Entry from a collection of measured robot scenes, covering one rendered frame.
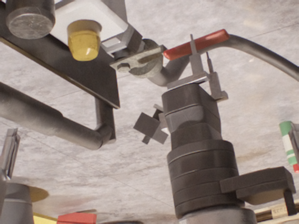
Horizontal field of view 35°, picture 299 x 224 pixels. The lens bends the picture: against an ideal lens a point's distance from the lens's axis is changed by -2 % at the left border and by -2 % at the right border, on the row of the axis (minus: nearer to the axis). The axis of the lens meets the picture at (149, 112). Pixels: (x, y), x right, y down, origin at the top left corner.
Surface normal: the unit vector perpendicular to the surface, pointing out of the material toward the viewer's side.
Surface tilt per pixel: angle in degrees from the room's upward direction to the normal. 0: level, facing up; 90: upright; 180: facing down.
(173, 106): 90
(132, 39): 60
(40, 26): 0
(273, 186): 90
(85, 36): 73
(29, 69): 0
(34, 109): 77
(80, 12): 0
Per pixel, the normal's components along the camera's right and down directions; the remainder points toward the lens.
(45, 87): 0.14, 0.91
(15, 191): 0.63, -0.46
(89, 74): 0.88, -0.30
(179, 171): -0.72, -0.18
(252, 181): -0.46, -0.29
